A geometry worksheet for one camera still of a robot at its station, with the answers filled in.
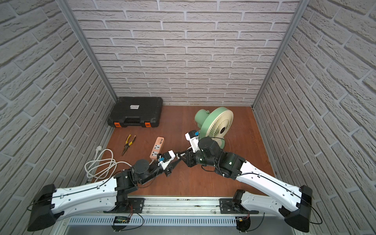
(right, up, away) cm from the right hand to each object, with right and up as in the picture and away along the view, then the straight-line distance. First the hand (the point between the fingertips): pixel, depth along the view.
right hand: (181, 154), depth 66 cm
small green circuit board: (-31, -35, +6) cm, 47 cm away
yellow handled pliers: (-38, -1, +29) cm, 48 cm away
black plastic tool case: (-37, +22, +41) cm, 59 cm away
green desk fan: (+17, +14, +5) cm, 22 cm away
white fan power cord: (0, 0, -2) cm, 2 cm away
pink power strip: (-18, -2, +26) cm, 32 cm away
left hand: (-2, +2, +3) cm, 4 cm away
